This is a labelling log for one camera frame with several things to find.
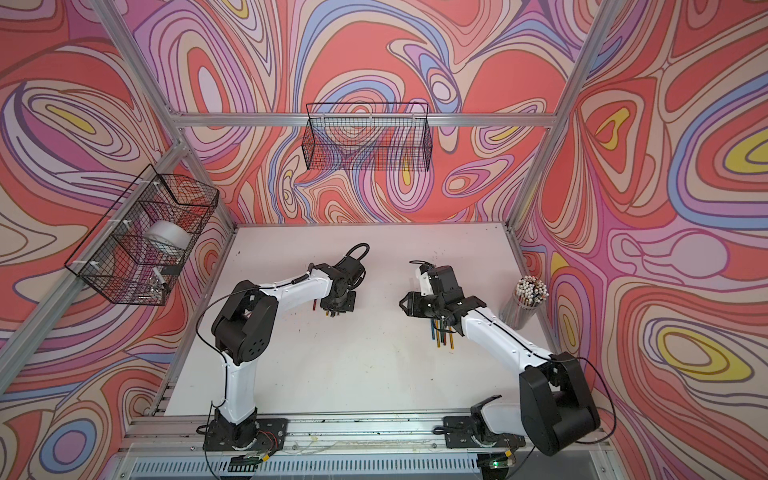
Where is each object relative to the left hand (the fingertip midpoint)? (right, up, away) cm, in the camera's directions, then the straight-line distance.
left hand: (348, 308), depth 97 cm
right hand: (+19, +1, -12) cm, 22 cm away
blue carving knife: (+27, -5, -6) cm, 28 cm away
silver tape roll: (-43, +23, -22) cm, 53 cm away
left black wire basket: (-53, +19, -18) cm, 59 cm away
